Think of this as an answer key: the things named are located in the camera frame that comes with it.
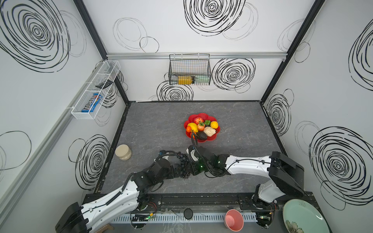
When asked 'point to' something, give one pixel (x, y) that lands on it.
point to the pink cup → (234, 220)
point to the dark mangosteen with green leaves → (207, 123)
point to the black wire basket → (190, 69)
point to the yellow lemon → (194, 127)
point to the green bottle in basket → (201, 79)
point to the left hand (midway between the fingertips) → (177, 168)
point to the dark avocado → (201, 135)
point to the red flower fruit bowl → (205, 117)
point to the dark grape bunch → (185, 162)
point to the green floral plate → (300, 216)
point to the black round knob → (188, 213)
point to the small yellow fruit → (214, 124)
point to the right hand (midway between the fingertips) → (184, 169)
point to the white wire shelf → (109, 71)
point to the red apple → (198, 120)
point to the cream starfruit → (209, 131)
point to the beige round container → (123, 152)
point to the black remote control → (107, 83)
